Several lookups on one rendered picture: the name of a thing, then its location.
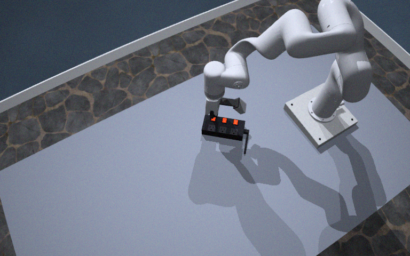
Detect black power strip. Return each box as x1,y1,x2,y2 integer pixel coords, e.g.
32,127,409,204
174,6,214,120
202,115,249,154

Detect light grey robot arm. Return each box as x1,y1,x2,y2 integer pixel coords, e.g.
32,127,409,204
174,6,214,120
203,0,373,123

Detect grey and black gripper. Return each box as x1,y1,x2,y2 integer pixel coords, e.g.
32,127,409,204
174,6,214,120
205,95,222,119

